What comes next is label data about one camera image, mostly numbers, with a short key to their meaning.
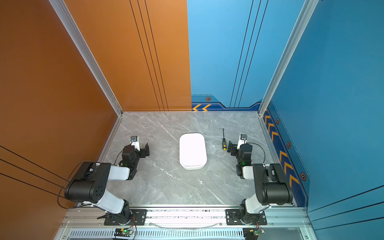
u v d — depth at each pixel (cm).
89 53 87
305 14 72
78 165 50
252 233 70
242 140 80
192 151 92
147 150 88
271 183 45
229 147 92
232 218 72
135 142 81
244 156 71
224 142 100
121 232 71
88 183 47
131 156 72
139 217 74
